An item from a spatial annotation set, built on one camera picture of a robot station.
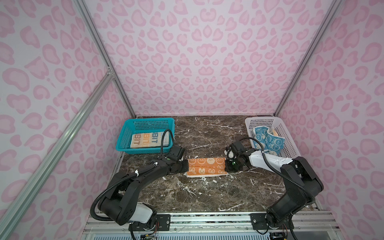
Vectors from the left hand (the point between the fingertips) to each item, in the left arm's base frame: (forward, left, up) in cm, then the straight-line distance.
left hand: (188, 165), depth 89 cm
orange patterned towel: (0, -11, -3) cm, 11 cm away
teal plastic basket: (+37, +40, -7) cm, 55 cm away
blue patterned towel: (+15, -55, -2) cm, 57 cm away
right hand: (-2, -22, -2) cm, 23 cm away
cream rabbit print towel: (+20, +27, -3) cm, 34 cm away
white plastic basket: (+9, -63, +2) cm, 64 cm away
